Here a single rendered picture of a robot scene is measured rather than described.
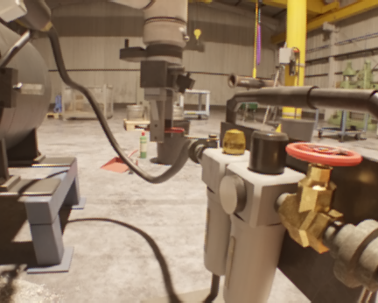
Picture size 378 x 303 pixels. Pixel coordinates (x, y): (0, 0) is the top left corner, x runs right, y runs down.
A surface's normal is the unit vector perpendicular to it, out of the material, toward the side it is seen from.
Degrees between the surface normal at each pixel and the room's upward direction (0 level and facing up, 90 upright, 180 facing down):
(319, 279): 90
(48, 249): 90
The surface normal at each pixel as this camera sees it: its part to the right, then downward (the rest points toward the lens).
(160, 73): -0.22, 0.20
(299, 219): -0.81, -0.47
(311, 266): -0.96, 0.03
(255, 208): -0.48, 0.17
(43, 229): 0.28, 0.22
